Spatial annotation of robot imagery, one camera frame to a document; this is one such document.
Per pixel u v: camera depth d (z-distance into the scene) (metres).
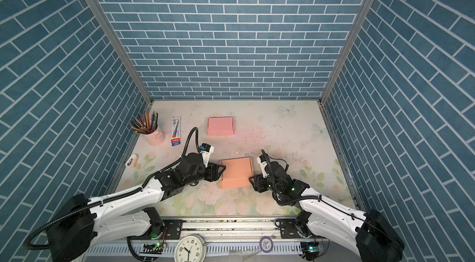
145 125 0.96
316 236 0.62
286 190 0.63
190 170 0.62
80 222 0.40
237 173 0.85
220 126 1.12
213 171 0.71
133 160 0.91
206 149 0.72
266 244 0.71
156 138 0.94
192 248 0.67
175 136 1.02
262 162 0.74
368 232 0.41
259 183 0.72
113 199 0.47
